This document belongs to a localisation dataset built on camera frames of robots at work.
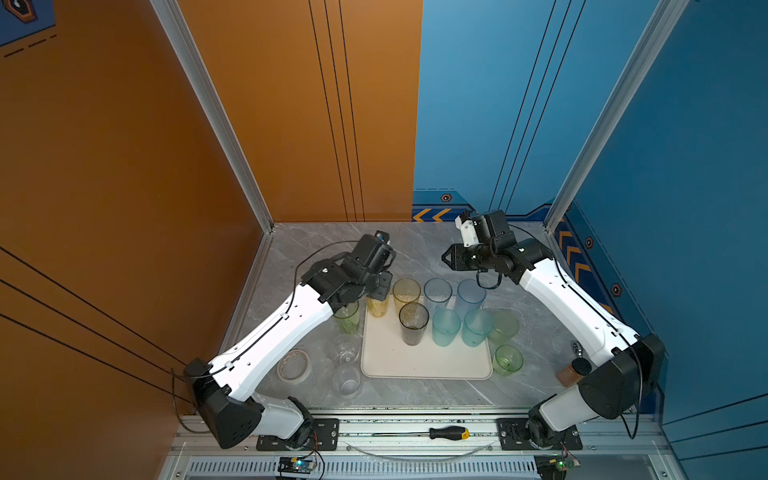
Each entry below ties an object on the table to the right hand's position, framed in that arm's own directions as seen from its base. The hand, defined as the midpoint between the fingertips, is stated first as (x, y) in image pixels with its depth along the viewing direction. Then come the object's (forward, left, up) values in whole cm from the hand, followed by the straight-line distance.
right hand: (445, 256), depth 79 cm
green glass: (-11, +27, -12) cm, 31 cm away
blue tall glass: (-5, -8, -12) cm, 15 cm away
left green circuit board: (-43, +38, -25) cm, 63 cm away
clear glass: (-16, +29, -23) cm, 40 cm away
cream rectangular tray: (-16, +17, -28) cm, 36 cm away
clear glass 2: (-25, +27, -23) cm, 43 cm away
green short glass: (-19, -18, -24) cm, 36 cm away
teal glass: (-9, -11, -21) cm, 25 cm away
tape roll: (-20, +43, -24) cm, 53 cm away
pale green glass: (-10, -19, -21) cm, 30 cm away
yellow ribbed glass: (-3, +20, -22) cm, 29 cm away
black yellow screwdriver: (-37, -1, -23) cm, 44 cm away
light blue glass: (-4, +1, -12) cm, 13 cm away
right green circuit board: (-44, -23, -26) cm, 56 cm away
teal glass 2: (-10, -1, -19) cm, 21 cm away
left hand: (-7, +17, +1) cm, 18 cm away
